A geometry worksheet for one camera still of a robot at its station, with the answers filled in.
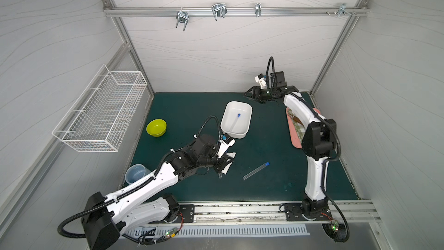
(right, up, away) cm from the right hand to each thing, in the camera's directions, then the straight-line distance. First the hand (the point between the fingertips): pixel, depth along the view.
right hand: (246, 95), depth 91 cm
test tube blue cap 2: (-1, -41, -7) cm, 42 cm away
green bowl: (-52, -19, +10) cm, 56 cm away
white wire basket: (-62, -12, -22) cm, 67 cm away
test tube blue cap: (-14, -40, -7) cm, 43 cm away
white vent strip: (-18, -58, -21) cm, 64 cm away
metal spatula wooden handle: (+16, -12, -27) cm, 33 cm away
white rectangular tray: (-4, -14, +14) cm, 20 cm away
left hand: (-8, -29, -19) cm, 36 cm away
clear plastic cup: (-53, -37, -12) cm, 66 cm away
